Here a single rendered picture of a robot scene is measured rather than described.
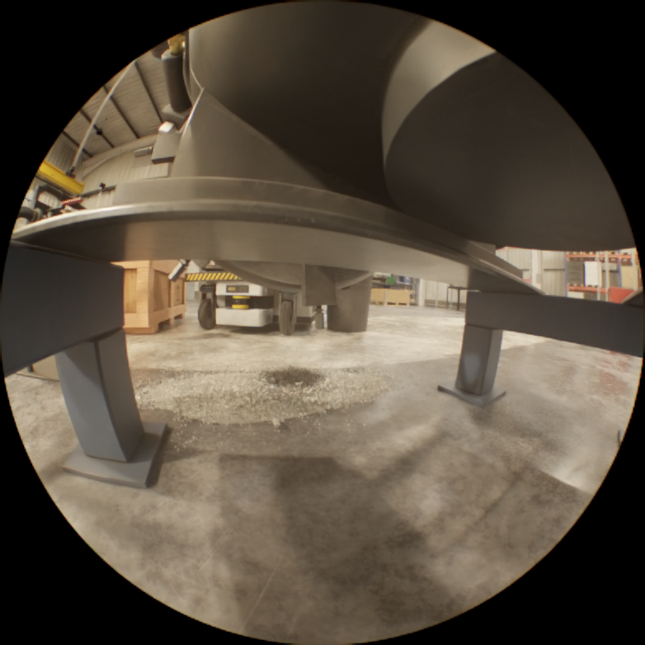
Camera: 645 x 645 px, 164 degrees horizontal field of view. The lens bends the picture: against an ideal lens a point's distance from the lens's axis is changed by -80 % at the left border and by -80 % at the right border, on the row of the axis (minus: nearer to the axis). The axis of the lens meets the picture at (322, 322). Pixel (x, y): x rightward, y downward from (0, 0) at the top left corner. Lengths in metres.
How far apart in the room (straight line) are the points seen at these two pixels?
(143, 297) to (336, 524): 1.18
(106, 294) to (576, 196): 0.40
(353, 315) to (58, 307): 1.30
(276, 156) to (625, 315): 0.54
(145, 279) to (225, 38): 1.13
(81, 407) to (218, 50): 0.37
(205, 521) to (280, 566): 0.08
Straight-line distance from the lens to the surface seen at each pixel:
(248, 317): 1.12
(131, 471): 0.32
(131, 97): 11.62
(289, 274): 0.53
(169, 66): 0.67
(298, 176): 0.21
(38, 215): 0.81
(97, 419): 0.31
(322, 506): 0.26
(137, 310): 1.25
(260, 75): 0.19
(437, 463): 0.34
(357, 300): 1.34
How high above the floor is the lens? 0.21
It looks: 7 degrees down
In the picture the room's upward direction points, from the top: 2 degrees clockwise
